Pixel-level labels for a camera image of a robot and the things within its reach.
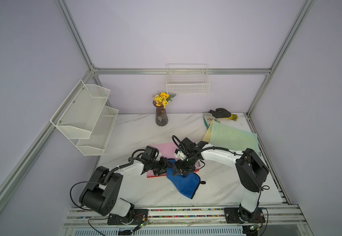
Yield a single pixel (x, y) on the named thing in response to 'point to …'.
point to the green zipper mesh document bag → (233, 138)
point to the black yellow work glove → (223, 113)
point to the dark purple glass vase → (161, 117)
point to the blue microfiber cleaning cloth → (187, 185)
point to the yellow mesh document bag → (207, 137)
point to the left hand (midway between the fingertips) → (171, 169)
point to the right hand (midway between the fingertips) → (179, 174)
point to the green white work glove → (208, 117)
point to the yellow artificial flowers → (162, 99)
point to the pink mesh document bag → (167, 150)
